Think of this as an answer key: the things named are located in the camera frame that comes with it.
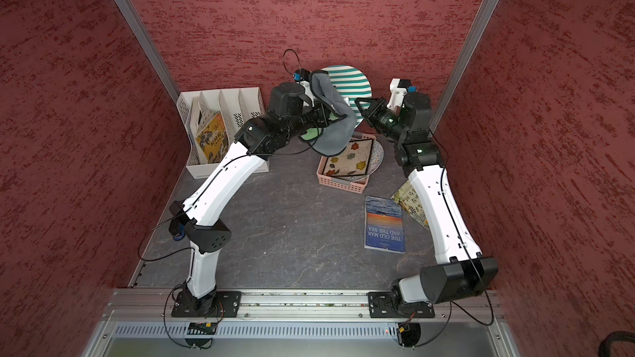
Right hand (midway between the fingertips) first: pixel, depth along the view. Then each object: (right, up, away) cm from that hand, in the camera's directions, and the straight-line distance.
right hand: (350, 104), depth 66 cm
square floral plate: (+6, -16, +39) cm, 42 cm away
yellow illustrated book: (-53, -7, +32) cm, 62 cm away
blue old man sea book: (+15, -40, +25) cm, 49 cm away
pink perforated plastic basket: (+6, -26, +31) cm, 41 cm away
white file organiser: (-59, +5, +31) cm, 67 cm away
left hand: (-6, -1, +2) cm, 6 cm away
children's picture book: (+26, -31, +32) cm, 52 cm away
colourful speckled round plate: (+14, -16, +34) cm, 40 cm away
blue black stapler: (-60, -40, +20) cm, 75 cm away
